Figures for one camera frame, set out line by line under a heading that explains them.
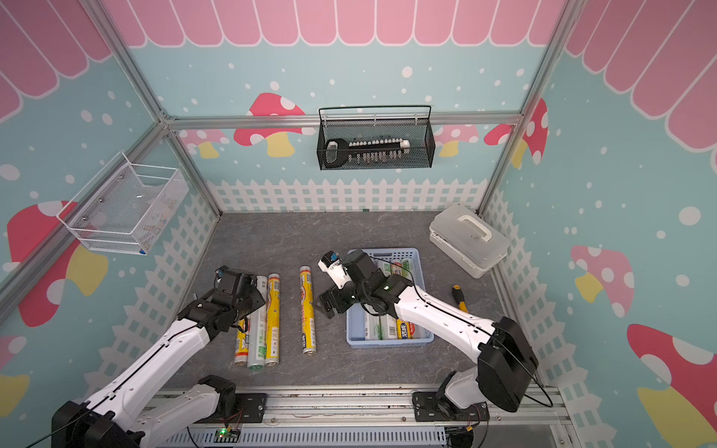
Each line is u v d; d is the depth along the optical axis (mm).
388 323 850
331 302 671
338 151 894
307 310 894
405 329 848
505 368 411
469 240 967
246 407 742
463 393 603
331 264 671
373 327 848
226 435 728
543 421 725
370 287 588
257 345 811
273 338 832
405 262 995
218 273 717
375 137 927
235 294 624
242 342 815
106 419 393
